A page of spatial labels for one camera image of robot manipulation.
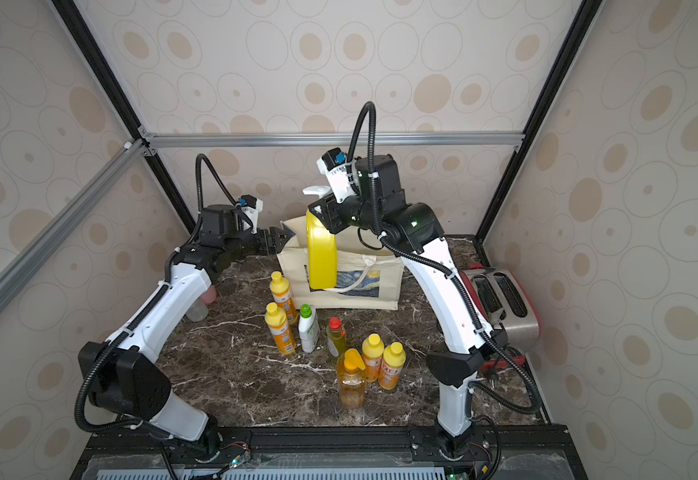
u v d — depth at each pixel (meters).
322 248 0.65
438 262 0.44
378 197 0.45
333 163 0.52
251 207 0.70
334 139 1.26
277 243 0.73
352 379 0.67
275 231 0.72
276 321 0.75
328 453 0.73
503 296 0.83
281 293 0.82
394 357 0.68
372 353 0.69
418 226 0.44
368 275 0.84
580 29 0.70
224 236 0.61
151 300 0.48
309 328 0.80
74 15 0.68
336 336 0.77
